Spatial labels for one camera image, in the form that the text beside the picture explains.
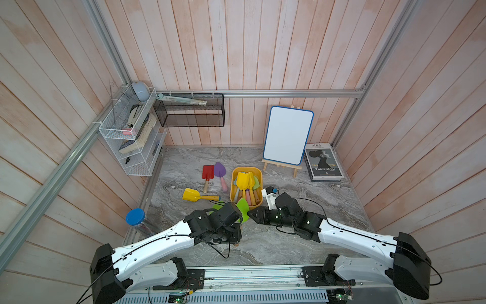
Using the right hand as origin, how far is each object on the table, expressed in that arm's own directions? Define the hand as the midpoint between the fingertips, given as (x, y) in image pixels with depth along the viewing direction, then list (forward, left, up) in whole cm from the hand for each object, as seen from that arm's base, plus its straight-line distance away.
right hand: (248, 213), depth 75 cm
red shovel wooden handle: (+31, +24, -15) cm, 42 cm away
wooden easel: (+33, -20, -9) cm, 39 cm away
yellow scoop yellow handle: (+23, -2, -13) cm, 27 cm away
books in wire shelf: (+30, +46, +18) cm, 58 cm away
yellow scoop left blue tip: (+16, +29, -14) cm, 36 cm away
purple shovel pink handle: (+13, 0, -12) cm, 17 cm away
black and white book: (+38, -43, -12) cm, 58 cm away
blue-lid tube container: (-5, +42, +5) cm, 43 cm away
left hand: (-10, +4, -3) cm, 11 cm away
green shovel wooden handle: (+3, +2, -2) cm, 4 cm away
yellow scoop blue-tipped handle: (+17, +6, -12) cm, 22 cm away
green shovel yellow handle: (-7, +10, +20) cm, 23 cm away
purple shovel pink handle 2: (+33, +16, -14) cm, 39 cm away
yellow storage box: (+31, 0, -10) cm, 33 cm away
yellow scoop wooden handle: (+25, +3, -12) cm, 28 cm away
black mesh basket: (+56, +43, +9) cm, 71 cm away
